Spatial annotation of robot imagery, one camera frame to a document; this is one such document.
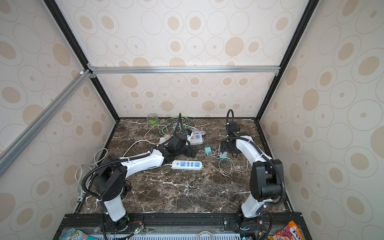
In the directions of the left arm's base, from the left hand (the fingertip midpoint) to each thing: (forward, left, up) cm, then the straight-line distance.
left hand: (197, 146), depth 87 cm
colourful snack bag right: (-41, -43, -9) cm, 60 cm away
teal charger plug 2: (-2, -16, -9) cm, 19 cm away
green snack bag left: (-42, +57, -11) cm, 72 cm away
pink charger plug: (+12, +20, -7) cm, 24 cm away
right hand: (+1, -23, -4) cm, 23 cm away
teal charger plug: (+5, -7, -12) cm, 15 cm away
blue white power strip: (-7, +6, -11) cm, 15 cm away
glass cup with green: (+29, +34, -8) cm, 45 cm away
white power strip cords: (-16, +63, -4) cm, 65 cm away
